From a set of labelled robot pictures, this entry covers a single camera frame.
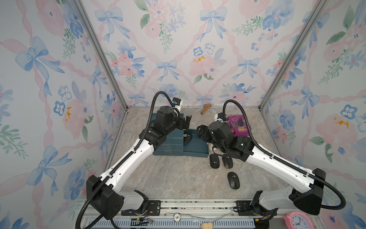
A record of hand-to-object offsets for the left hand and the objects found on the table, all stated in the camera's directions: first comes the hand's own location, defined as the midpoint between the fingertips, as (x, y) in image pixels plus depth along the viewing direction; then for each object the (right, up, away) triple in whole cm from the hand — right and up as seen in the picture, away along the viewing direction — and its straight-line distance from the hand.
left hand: (184, 113), depth 74 cm
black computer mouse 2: (+29, -38, +8) cm, 48 cm away
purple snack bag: (+39, -7, +29) cm, 49 cm away
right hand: (+10, -9, -1) cm, 14 cm away
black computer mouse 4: (+19, -29, +14) cm, 37 cm away
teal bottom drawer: (+9, -22, +26) cm, 35 cm away
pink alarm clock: (+55, -52, -5) cm, 76 cm away
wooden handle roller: (+18, +9, +47) cm, 51 cm away
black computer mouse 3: (+27, -29, +14) cm, 42 cm away
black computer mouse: (+2, -16, +24) cm, 29 cm away
